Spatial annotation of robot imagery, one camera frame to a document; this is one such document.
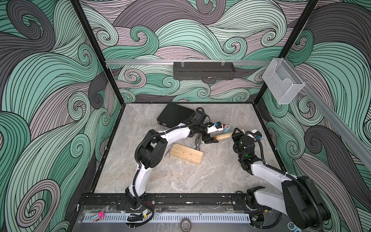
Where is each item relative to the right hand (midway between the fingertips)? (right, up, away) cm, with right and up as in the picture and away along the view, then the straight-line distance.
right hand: (233, 128), depth 85 cm
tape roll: (-29, -45, -17) cm, 56 cm away
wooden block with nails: (-27, -16, +3) cm, 32 cm away
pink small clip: (-70, -40, -17) cm, 82 cm away
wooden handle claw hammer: (-20, -10, +7) cm, 23 cm away
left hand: (-9, -3, +2) cm, 10 cm away
